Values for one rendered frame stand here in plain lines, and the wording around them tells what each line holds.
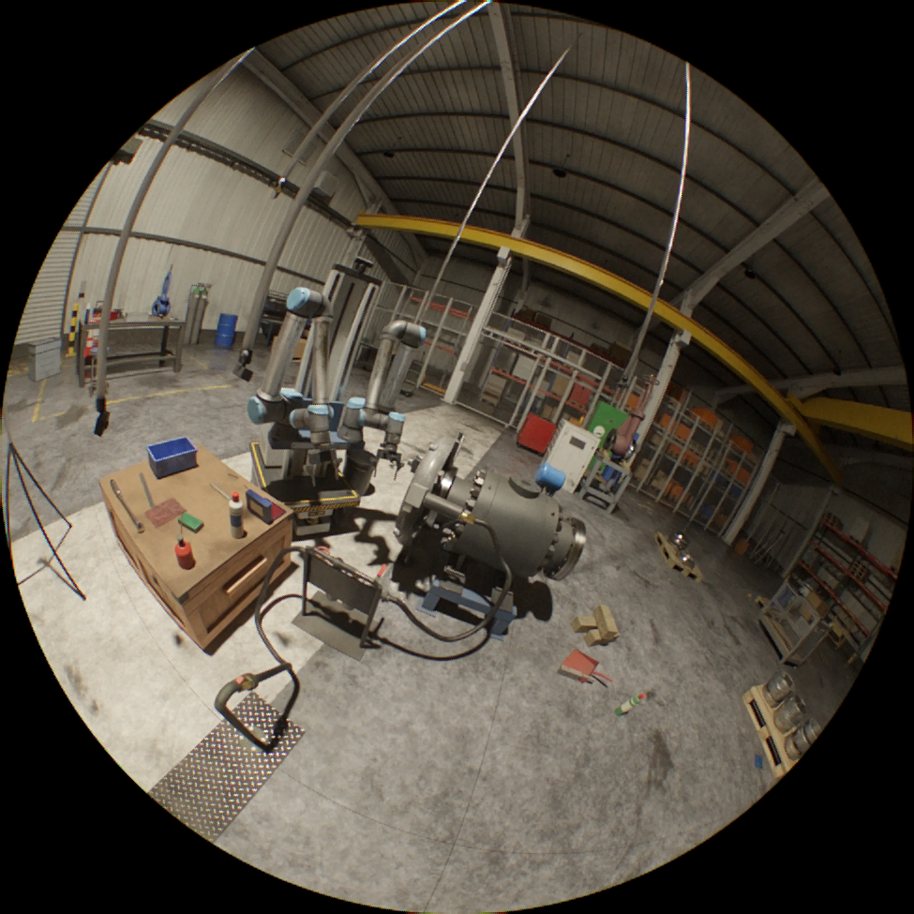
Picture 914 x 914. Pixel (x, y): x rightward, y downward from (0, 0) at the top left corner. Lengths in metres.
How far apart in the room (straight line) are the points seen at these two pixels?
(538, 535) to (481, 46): 8.40
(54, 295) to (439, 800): 9.18
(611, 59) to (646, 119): 1.55
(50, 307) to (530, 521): 9.22
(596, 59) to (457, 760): 8.79
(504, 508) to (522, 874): 2.00
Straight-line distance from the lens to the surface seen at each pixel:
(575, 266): 9.46
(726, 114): 7.63
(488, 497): 1.63
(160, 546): 1.47
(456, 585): 1.81
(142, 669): 1.73
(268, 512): 1.47
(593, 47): 7.44
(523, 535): 1.66
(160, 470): 1.86
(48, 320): 8.68
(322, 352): 1.49
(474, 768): 1.62
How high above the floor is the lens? 1.47
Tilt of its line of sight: 19 degrees down
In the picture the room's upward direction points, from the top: 22 degrees clockwise
